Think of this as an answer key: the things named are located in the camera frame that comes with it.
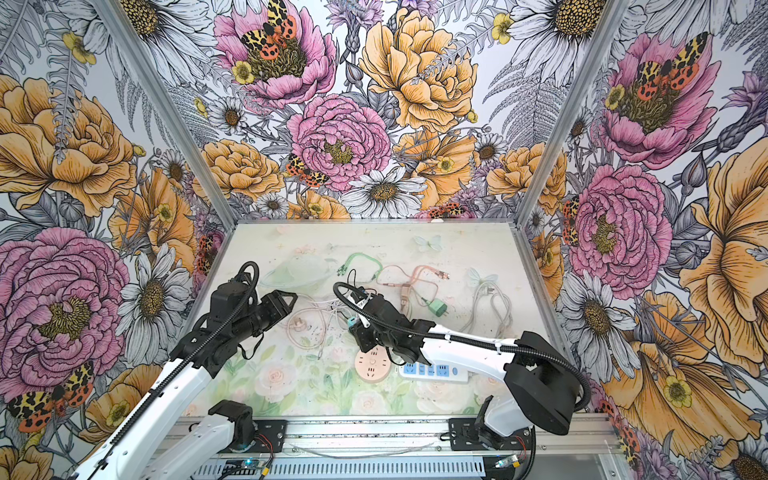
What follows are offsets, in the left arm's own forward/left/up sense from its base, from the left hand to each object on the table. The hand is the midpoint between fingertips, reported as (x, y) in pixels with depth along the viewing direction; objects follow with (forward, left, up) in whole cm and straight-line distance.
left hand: (291, 309), depth 79 cm
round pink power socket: (-10, -21, -14) cm, 27 cm away
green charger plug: (+8, -40, -14) cm, 43 cm away
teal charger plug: (-2, -15, -4) cm, 16 cm away
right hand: (-4, -17, -7) cm, 19 cm away
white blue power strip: (-11, -39, -14) cm, 43 cm away
